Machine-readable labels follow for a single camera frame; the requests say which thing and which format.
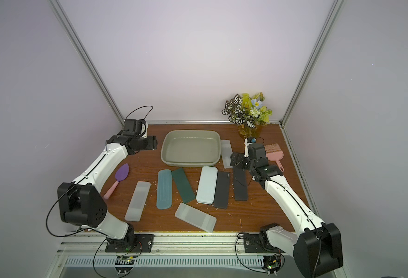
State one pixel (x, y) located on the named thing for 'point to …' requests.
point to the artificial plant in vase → (247, 112)
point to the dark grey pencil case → (221, 201)
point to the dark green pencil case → (184, 186)
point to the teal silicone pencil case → (164, 189)
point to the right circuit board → (272, 263)
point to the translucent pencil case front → (196, 217)
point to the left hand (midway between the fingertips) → (152, 140)
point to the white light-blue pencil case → (207, 185)
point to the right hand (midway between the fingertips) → (240, 153)
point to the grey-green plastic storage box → (190, 147)
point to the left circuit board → (124, 260)
